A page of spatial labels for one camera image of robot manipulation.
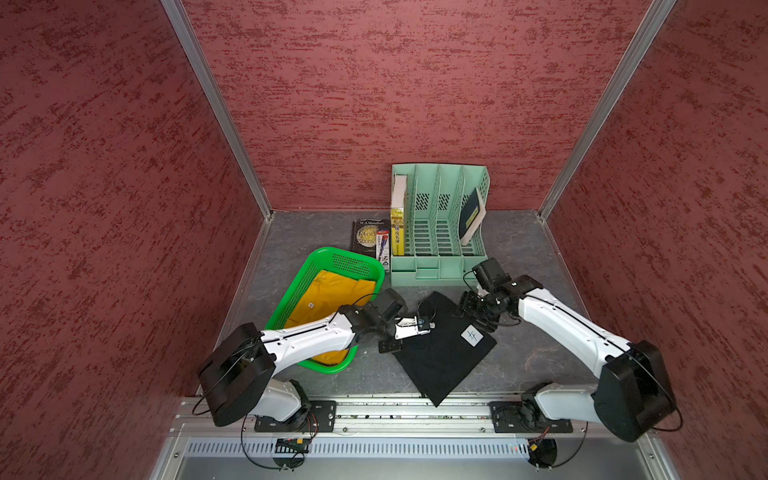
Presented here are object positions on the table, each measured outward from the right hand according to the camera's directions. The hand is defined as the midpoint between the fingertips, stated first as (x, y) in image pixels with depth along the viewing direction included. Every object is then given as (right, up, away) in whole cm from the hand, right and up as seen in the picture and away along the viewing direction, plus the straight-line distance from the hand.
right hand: (460, 322), depth 83 cm
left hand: (-17, -4, 0) cm, 18 cm away
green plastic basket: (-40, +16, +17) cm, 47 cm away
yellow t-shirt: (-41, +5, +9) cm, 42 cm away
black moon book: (-30, +25, +28) cm, 49 cm away
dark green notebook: (+9, +33, +20) cm, 40 cm away
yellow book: (-18, +31, +5) cm, 36 cm away
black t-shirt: (-7, -10, -2) cm, 12 cm away
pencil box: (-23, +20, +23) cm, 38 cm away
